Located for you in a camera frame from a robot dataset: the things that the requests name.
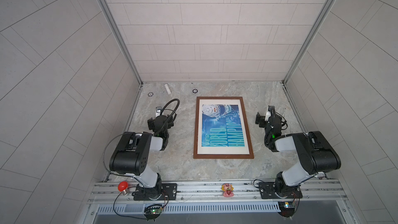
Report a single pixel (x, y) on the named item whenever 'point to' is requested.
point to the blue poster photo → (221, 126)
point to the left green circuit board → (152, 211)
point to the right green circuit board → (287, 208)
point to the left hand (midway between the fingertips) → (163, 112)
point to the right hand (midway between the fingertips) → (265, 112)
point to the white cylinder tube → (167, 88)
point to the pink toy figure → (228, 190)
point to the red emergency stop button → (123, 186)
